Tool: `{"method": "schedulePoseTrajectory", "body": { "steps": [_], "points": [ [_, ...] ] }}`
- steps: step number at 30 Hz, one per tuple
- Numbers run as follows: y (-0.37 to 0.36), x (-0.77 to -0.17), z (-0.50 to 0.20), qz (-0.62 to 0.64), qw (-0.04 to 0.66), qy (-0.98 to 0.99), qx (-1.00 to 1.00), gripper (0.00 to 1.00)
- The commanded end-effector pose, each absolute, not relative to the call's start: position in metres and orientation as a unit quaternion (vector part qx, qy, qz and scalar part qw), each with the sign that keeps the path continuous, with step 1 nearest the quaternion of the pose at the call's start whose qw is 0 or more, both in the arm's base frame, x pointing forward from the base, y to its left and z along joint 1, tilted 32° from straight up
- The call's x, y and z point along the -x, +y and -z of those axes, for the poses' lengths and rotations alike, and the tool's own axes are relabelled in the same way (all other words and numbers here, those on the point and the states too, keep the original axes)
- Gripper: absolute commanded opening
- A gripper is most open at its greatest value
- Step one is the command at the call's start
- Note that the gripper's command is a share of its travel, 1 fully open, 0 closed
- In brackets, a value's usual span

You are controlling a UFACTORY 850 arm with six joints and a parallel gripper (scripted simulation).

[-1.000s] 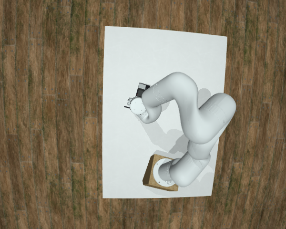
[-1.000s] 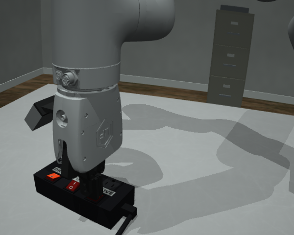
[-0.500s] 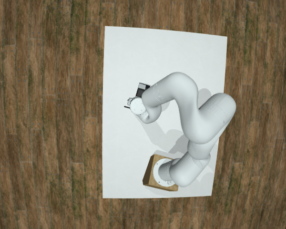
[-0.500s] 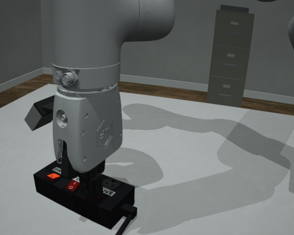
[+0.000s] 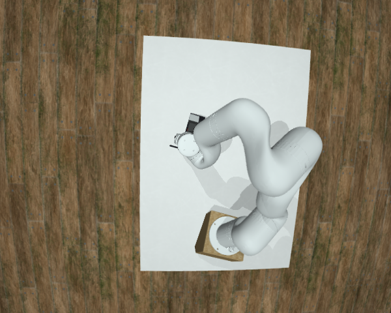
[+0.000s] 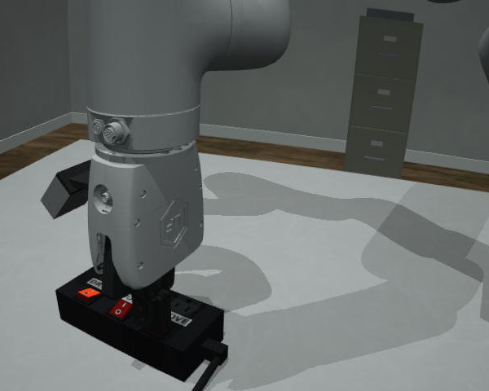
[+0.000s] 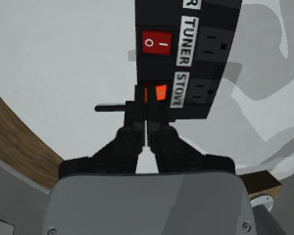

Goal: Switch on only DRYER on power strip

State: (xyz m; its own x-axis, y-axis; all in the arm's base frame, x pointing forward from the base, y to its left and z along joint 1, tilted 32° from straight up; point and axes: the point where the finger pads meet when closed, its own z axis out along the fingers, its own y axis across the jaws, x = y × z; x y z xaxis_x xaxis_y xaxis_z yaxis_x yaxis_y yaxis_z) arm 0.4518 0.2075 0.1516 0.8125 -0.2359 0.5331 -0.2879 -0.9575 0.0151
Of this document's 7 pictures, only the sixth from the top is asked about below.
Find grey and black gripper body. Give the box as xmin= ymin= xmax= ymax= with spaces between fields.
xmin=88 ymin=141 xmax=204 ymax=290

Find black power strip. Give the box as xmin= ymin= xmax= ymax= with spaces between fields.
xmin=55 ymin=267 xmax=228 ymax=391

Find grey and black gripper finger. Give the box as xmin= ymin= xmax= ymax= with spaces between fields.
xmin=101 ymin=236 xmax=165 ymax=335
xmin=156 ymin=267 xmax=175 ymax=328

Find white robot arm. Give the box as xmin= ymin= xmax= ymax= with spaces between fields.
xmin=41 ymin=0 xmax=291 ymax=219

